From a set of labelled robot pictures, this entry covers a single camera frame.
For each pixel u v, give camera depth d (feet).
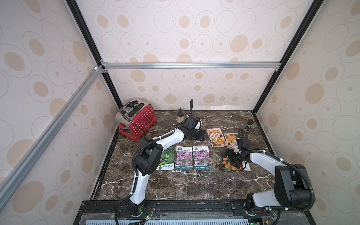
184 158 3.02
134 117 3.04
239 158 2.49
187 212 2.39
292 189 1.42
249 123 3.29
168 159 3.02
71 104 2.14
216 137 3.38
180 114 3.48
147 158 1.71
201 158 3.02
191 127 2.45
